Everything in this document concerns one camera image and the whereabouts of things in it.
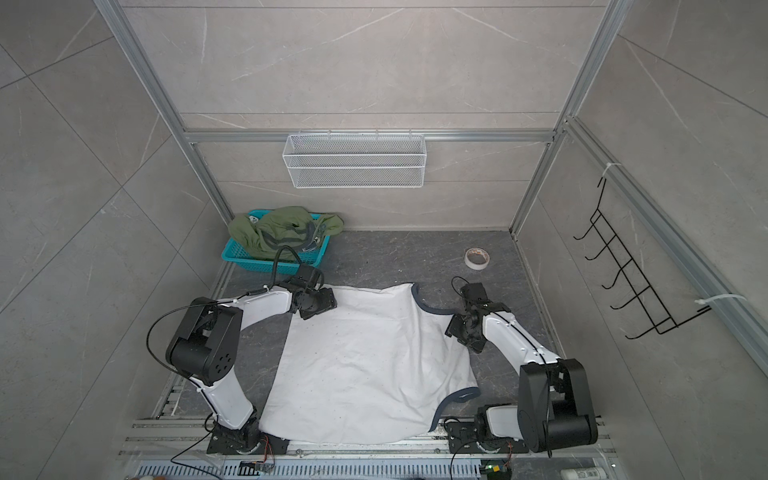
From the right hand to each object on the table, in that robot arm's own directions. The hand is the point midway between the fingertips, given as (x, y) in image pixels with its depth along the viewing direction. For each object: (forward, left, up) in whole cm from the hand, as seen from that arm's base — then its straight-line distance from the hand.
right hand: (457, 332), depth 89 cm
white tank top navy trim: (-9, +25, -2) cm, 27 cm away
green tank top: (+40, +60, +5) cm, 72 cm away
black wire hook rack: (-4, -35, +29) cm, 46 cm away
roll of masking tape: (+34, -14, -2) cm, 37 cm away
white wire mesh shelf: (+51, +31, +28) cm, 66 cm away
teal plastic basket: (+31, +74, +1) cm, 80 cm away
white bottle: (-35, -26, -1) cm, 44 cm away
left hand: (+13, +41, 0) cm, 43 cm away
